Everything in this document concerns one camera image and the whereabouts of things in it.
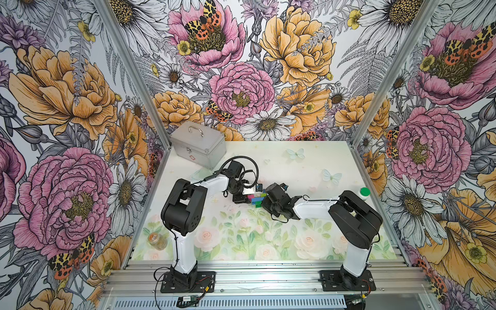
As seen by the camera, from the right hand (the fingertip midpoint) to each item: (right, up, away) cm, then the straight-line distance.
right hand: (261, 207), depth 94 cm
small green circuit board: (-28, -27, -23) cm, 45 cm away
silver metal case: (-32, +31, +9) cm, 46 cm away
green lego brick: (-1, +2, -2) cm, 3 cm away
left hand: (-8, +4, +3) cm, 10 cm away
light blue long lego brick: (-3, +4, 0) cm, 5 cm away
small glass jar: (-42, -9, -17) cm, 46 cm away
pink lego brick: (-5, +5, +2) cm, 7 cm away
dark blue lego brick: (-1, +11, -9) cm, 14 cm away
